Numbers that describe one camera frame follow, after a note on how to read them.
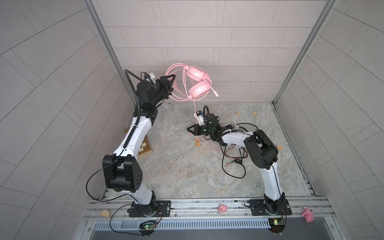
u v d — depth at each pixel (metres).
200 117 0.85
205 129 0.81
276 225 0.68
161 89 0.66
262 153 0.53
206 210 0.71
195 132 0.81
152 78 0.68
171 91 0.70
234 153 0.91
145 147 0.89
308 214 0.68
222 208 0.70
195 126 0.82
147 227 0.64
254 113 1.08
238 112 1.11
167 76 0.68
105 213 0.68
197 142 0.94
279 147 0.93
